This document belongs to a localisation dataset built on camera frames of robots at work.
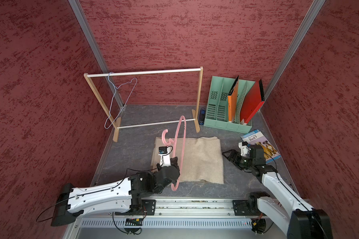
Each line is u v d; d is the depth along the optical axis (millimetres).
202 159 881
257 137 1002
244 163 724
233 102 878
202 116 1123
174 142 727
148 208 741
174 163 620
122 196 471
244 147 793
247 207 727
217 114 1143
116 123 1084
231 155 757
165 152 628
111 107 777
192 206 757
